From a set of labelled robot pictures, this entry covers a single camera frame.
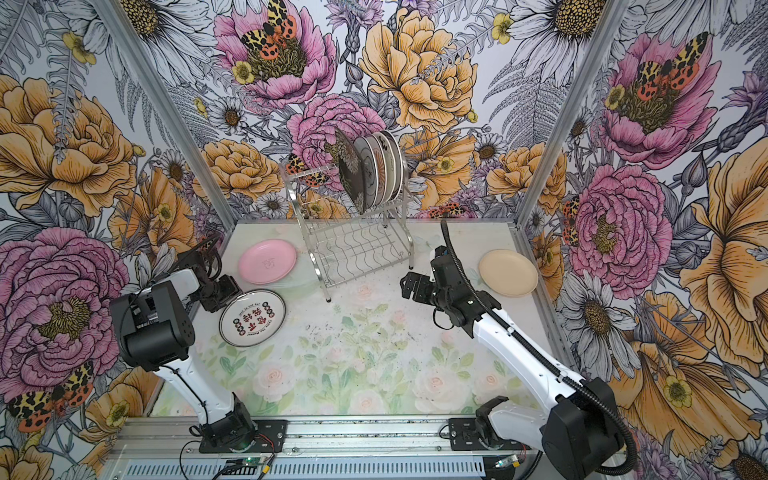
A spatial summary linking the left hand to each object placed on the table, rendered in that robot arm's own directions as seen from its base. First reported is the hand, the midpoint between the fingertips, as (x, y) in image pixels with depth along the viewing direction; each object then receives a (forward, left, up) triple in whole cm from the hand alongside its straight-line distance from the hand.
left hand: (235, 302), depth 97 cm
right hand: (-7, -56, +16) cm, 59 cm away
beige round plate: (+12, -92, -3) cm, 93 cm away
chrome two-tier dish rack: (+21, -33, +4) cm, 39 cm away
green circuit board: (-43, -13, -4) cm, 45 cm away
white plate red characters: (-5, -6, -1) cm, 8 cm away
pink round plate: (+17, -6, -1) cm, 18 cm away
